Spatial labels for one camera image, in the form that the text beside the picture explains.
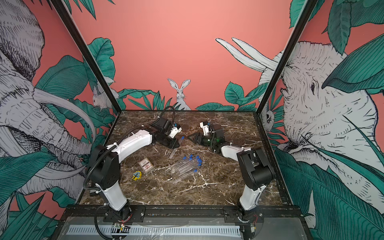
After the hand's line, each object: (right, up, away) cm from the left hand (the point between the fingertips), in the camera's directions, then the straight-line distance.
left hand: (179, 143), depth 89 cm
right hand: (+6, +4, -1) cm, 7 cm away
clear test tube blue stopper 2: (+3, -14, +1) cm, 15 cm away
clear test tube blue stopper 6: (+4, -19, -2) cm, 20 cm away
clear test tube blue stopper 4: (+6, -15, +2) cm, 16 cm away
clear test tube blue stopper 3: (+10, -12, +4) cm, 16 cm away
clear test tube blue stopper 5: (+12, -14, +2) cm, 18 cm away
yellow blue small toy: (-25, -19, -3) cm, 31 cm away
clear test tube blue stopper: (+3, -11, +7) cm, 13 cm away
